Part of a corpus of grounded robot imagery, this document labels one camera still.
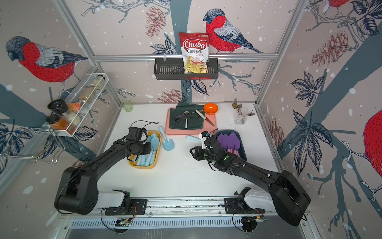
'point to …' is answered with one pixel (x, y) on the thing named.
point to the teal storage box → (242, 153)
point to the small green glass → (127, 105)
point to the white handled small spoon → (186, 112)
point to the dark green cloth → (186, 110)
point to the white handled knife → (202, 116)
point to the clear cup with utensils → (239, 118)
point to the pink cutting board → (207, 126)
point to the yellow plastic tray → (130, 161)
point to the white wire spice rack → (80, 103)
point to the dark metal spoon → (178, 118)
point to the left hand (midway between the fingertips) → (151, 145)
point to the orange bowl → (210, 108)
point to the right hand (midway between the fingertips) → (192, 149)
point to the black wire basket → (171, 68)
